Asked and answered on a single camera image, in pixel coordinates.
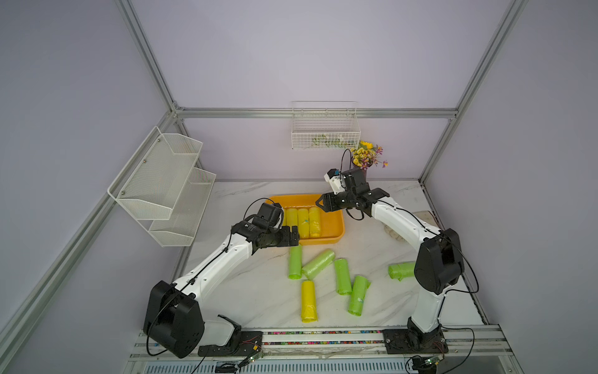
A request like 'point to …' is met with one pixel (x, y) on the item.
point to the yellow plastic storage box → (332, 223)
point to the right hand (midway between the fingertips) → (323, 204)
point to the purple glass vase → (364, 174)
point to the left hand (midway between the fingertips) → (287, 241)
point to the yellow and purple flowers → (366, 154)
